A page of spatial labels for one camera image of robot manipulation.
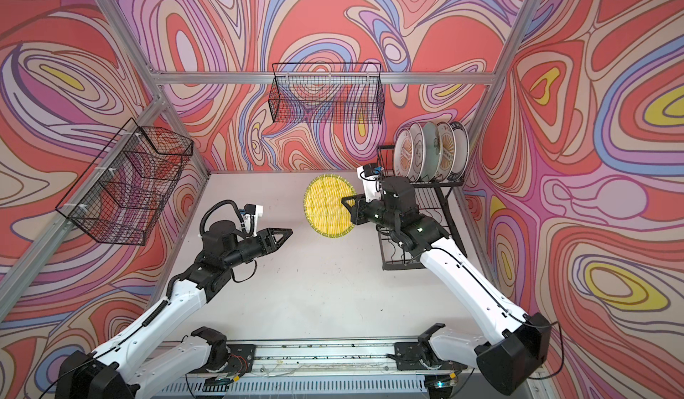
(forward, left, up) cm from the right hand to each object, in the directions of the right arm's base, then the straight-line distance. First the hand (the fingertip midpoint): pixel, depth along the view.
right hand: (344, 207), depth 71 cm
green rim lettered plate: (+19, -38, 0) cm, 43 cm away
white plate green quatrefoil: (+19, -24, 0) cm, 31 cm away
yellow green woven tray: (+1, +6, -2) cm, 6 cm away
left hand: (-4, +15, -7) cm, 17 cm away
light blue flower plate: (+20, -29, +1) cm, 35 cm away
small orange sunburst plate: (+24, -21, -3) cm, 32 cm away
